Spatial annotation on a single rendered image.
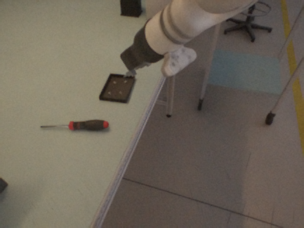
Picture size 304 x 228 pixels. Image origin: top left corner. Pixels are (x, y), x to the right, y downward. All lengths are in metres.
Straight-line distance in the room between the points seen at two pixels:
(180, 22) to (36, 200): 0.43
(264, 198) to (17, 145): 1.46
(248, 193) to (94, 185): 1.31
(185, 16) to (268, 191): 1.50
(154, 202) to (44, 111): 1.05
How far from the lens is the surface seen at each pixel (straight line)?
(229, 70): 2.00
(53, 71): 0.81
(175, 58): 0.45
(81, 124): 0.58
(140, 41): 0.46
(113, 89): 0.68
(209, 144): 1.81
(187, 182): 1.62
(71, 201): 0.50
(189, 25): 0.38
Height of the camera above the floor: 1.44
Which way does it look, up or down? 47 degrees down
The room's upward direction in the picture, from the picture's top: 1 degrees counter-clockwise
